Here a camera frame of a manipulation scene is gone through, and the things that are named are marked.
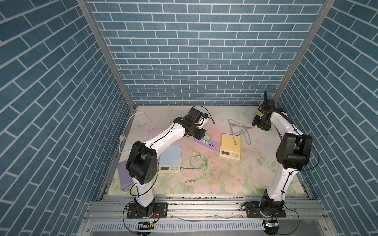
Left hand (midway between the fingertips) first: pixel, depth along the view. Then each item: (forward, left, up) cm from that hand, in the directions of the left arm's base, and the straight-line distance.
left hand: (205, 134), depth 88 cm
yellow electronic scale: (-1, -18, -13) cm, 22 cm away
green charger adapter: (+2, -1, -7) cm, 7 cm away
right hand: (+10, -36, -3) cm, 38 cm away
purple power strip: (-1, -4, -11) cm, 12 cm away
